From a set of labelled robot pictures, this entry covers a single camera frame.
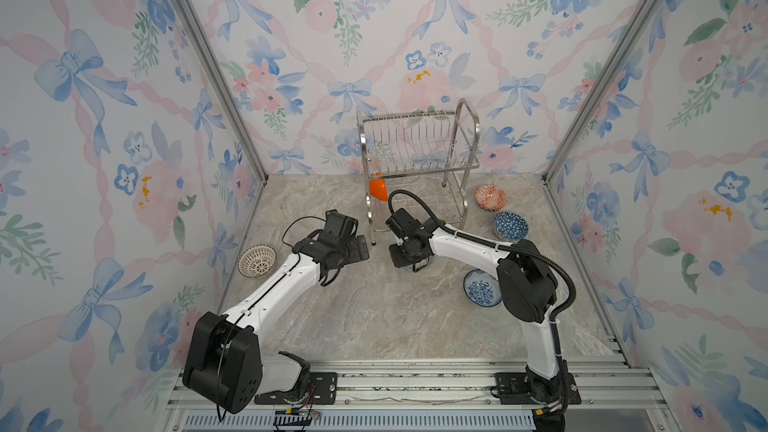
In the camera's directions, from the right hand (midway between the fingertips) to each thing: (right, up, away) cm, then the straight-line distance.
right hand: (396, 257), depth 93 cm
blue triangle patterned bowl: (+40, +9, +10) cm, 42 cm away
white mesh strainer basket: (-44, -2, +1) cm, 44 cm away
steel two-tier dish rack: (+9, +33, +21) cm, 40 cm away
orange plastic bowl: (-6, +22, +7) cm, 24 cm away
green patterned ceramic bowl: (+6, 0, -10) cm, 12 cm away
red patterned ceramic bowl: (+36, +19, +19) cm, 45 cm away
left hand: (-13, +4, -8) cm, 16 cm away
